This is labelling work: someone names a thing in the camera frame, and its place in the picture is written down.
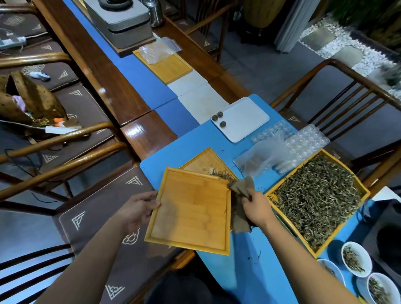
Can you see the person's left forearm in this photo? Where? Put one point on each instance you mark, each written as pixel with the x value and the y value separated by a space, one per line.
pixel 84 269

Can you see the person's right hand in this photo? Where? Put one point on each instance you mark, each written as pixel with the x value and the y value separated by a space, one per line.
pixel 260 210

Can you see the short blue mat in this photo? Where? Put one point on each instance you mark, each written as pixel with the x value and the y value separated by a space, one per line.
pixel 175 117

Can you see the small clear plastic bag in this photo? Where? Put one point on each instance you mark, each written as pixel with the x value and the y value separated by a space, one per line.
pixel 156 50

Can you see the person's dark trousers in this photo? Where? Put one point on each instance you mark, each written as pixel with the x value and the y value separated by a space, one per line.
pixel 188 291

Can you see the white rectangular plate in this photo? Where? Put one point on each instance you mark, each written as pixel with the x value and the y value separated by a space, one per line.
pixel 244 119

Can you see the person's left hand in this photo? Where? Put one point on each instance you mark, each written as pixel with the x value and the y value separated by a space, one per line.
pixel 136 211

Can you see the grey brown cloth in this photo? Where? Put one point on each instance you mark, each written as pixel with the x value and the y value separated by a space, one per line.
pixel 241 216

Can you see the dark grey kettle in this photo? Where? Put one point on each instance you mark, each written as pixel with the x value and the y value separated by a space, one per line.
pixel 390 247

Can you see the white curtain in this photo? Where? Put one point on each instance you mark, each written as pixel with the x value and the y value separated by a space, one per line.
pixel 294 25

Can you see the large blue mat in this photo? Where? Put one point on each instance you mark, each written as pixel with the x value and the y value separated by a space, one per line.
pixel 175 153

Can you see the small yellow bamboo board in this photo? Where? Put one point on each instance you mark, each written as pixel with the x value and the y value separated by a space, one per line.
pixel 169 70

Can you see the white pebble bed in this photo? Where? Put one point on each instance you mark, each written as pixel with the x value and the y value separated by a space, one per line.
pixel 351 47

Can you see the small orange clip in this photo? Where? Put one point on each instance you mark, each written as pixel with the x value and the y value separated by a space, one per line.
pixel 59 120

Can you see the white tea cup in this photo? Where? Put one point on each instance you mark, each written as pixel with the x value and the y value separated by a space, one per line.
pixel 382 289
pixel 357 260

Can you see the large clear plastic bag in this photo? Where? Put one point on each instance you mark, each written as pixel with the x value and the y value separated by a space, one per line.
pixel 260 156

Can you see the long blue table runner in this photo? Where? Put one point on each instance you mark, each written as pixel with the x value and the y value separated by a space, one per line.
pixel 138 75

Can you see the green garden plants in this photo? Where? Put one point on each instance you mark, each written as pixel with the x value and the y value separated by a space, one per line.
pixel 366 15

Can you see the white power strip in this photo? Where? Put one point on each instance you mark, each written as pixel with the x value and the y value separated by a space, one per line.
pixel 12 42

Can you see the blue rimmed bowl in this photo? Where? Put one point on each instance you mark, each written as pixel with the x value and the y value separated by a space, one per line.
pixel 330 271

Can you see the small white blue gadget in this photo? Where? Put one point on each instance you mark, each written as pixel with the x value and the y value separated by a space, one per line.
pixel 39 75

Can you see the rectangular wooden tray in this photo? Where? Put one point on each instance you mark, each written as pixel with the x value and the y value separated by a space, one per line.
pixel 203 161

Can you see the person's right forearm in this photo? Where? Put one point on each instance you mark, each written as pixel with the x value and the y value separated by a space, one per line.
pixel 307 269

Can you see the large woven jar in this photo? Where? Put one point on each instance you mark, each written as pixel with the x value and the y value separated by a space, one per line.
pixel 263 12

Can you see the deep wooden tray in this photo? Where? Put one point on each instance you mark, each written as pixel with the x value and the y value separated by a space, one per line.
pixel 272 197

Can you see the wooden armchair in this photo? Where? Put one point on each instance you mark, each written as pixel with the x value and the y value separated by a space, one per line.
pixel 62 140
pixel 62 170
pixel 210 18
pixel 297 85
pixel 18 7

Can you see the grey stone tea box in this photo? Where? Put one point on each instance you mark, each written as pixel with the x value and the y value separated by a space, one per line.
pixel 122 25

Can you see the black round trivet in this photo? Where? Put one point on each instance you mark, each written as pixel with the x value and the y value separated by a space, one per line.
pixel 103 5

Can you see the clear plastic blister tray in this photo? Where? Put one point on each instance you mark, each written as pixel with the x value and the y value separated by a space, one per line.
pixel 305 144
pixel 272 131

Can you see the silver tin canister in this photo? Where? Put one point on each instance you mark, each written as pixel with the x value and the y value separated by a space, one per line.
pixel 155 12

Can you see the white table mat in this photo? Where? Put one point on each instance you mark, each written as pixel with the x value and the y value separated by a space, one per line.
pixel 188 83
pixel 203 103

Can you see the brown dotted leather handbag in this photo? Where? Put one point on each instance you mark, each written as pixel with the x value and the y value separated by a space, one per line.
pixel 37 100

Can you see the square wooden tray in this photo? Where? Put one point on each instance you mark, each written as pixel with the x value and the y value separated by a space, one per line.
pixel 188 213

